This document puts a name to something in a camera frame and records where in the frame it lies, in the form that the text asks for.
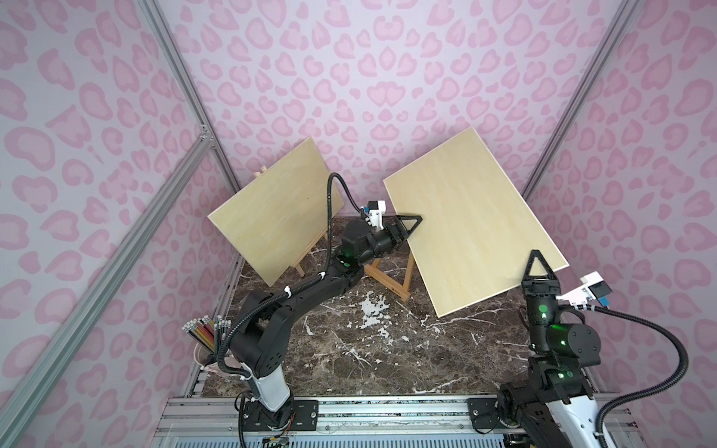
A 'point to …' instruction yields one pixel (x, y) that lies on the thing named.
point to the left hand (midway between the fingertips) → (423, 225)
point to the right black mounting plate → (484, 414)
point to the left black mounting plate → (304, 417)
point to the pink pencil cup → (201, 355)
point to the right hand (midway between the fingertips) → (527, 251)
